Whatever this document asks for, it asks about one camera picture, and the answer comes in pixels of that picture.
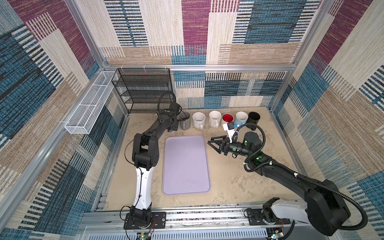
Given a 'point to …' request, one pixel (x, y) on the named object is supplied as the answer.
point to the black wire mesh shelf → (141, 89)
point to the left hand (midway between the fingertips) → (170, 123)
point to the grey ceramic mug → (185, 125)
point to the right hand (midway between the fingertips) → (210, 143)
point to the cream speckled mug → (198, 120)
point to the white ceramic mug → (227, 118)
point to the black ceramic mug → (253, 118)
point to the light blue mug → (241, 118)
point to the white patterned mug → (215, 117)
